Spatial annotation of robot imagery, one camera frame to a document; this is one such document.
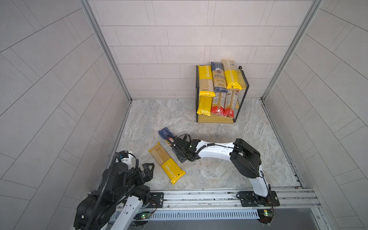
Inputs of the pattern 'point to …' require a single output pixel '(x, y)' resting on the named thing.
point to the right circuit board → (265, 215)
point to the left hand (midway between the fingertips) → (150, 166)
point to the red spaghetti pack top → (219, 100)
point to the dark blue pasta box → (167, 136)
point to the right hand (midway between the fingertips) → (181, 156)
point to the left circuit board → (143, 215)
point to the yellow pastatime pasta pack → (171, 170)
